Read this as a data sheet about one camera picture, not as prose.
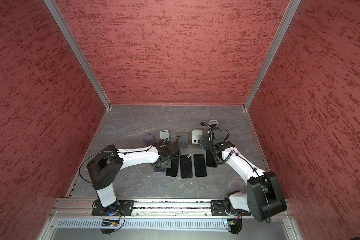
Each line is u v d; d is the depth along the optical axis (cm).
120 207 73
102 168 47
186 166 88
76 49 86
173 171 85
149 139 97
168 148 72
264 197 41
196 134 105
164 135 95
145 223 71
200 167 88
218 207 74
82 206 76
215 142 68
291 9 72
